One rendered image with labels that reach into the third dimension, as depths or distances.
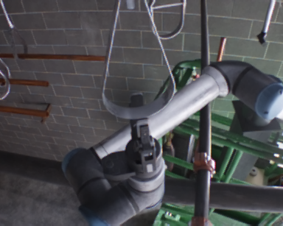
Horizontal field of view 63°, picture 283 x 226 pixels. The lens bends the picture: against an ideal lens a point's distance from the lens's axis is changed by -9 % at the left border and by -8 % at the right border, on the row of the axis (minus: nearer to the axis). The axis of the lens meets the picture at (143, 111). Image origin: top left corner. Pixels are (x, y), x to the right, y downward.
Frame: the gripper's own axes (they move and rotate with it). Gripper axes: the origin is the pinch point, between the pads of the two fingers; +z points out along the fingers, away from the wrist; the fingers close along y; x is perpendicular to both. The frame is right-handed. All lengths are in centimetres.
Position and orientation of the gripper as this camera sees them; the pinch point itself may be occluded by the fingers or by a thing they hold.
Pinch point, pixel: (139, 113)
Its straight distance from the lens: 42.7
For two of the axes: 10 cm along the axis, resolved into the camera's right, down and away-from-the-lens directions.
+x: -9.8, 1.8, -1.0
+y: 2.0, 7.2, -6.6
